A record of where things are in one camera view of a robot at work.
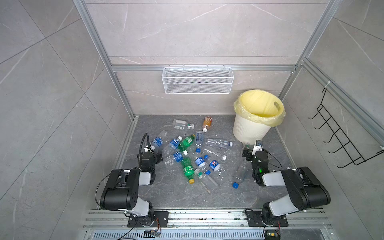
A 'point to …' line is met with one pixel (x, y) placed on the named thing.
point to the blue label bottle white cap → (169, 149)
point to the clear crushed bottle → (214, 153)
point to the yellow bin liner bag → (262, 106)
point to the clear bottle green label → (181, 124)
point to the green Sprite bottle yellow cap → (188, 166)
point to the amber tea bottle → (207, 123)
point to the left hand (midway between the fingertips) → (149, 148)
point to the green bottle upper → (186, 142)
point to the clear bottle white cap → (218, 143)
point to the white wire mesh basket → (197, 80)
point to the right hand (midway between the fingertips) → (253, 145)
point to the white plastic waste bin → (248, 131)
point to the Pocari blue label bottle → (177, 157)
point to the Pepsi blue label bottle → (215, 166)
